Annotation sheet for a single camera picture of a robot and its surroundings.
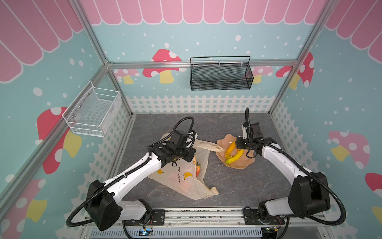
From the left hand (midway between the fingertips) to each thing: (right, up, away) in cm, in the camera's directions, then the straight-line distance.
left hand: (193, 154), depth 78 cm
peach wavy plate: (+27, -2, -4) cm, 28 cm away
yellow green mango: (+21, -3, +15) cm, 26 cm away
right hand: (+28, +6, +10) cm, 30 cm away
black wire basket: (+15, +46, +15) cm, 51 cm away
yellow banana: (+26, -5, +13) cm, 30 cm away
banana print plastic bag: (-5, -12, -1) cm, 13 cm away
